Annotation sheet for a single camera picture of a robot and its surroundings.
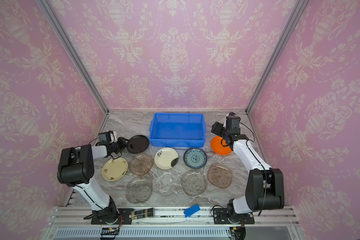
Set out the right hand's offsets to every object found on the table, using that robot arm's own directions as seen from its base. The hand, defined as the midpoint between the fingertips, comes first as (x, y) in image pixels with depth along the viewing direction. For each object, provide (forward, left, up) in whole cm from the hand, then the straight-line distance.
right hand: (218, 126), depth 89 cm
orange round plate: (-9, 0, -6) cm, 11 cm away
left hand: (+1, +58, -13) cm, 59 cm away
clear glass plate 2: (-27, +32, -17) cm, 45 cm away
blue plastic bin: (+13, +25, -18) cm, 34 cm away
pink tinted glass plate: (-23, +1, -17) cm, 29 cm away
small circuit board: (-47, +60, -19) cm, 79 cm away
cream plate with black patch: (-10, +33, -17) cm, 38 cm away
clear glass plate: (-29, +47, -17) cm, 58 cm away
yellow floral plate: (-16, +65, -17) cm, 69 cm away
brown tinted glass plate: (-14, +48, -16) cm, 53 cm away
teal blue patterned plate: (-11, +14, -17) cm, 25 cm away
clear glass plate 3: (-26, +16, -17) cm, 35 cm away
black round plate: (-1, +52, -14) cm, 54 cm away
